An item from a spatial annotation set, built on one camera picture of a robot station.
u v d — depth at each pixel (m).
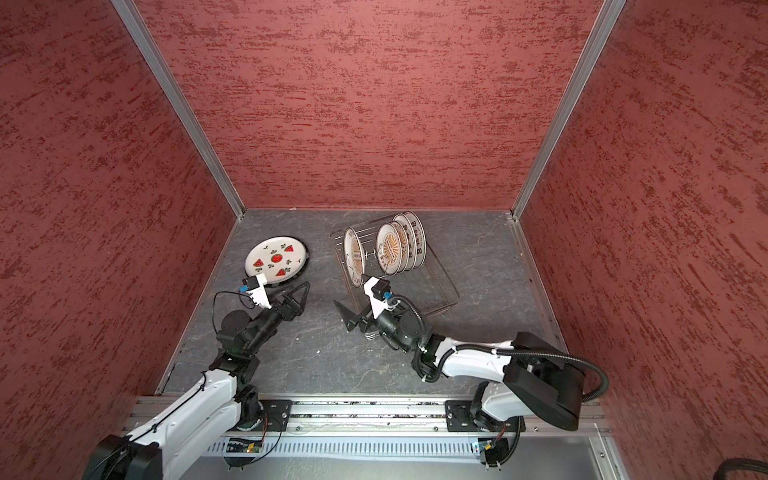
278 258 1.03
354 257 0.99
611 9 0.71
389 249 0.98
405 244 0.88
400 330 0.56
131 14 0.71
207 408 0.54
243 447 0.72
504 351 0.47
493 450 0.71
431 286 0.99
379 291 0.58
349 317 0.66
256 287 0.70
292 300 0.71
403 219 0.96
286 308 0.71
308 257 1.03
